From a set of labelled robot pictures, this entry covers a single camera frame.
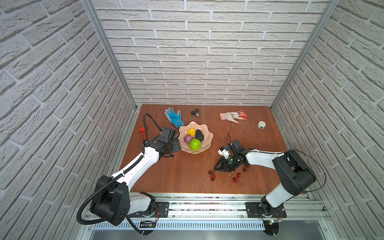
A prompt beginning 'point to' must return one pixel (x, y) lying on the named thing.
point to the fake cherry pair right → (245, 168)
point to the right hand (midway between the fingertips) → (216, 168)
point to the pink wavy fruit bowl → (206, 143)
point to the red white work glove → (233, 116)
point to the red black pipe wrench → (142, 130)
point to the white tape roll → (261, 124)
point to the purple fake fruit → (187, 138)
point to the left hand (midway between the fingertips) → (175, 143)
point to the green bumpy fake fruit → (195, 144)
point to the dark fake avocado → (199, 135)
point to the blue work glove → (175, 119)
